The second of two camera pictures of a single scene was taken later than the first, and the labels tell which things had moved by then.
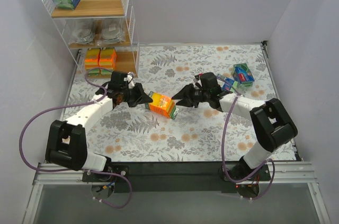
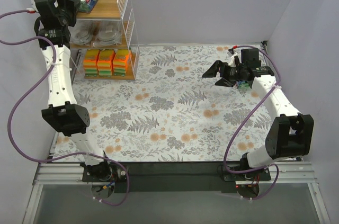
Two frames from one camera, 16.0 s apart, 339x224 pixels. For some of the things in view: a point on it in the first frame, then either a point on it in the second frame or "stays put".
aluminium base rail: x=291 y=173 stays put
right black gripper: x=192 y=96 -> x=224 y=72
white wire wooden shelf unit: x=91 y=12 stays put
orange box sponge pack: x=107 y=61 stays put
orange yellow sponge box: x=162 y=104 -> x=119 y=62
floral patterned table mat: x=163 y=129 stays put
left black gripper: x=135 y=95 -> x=64 y=10
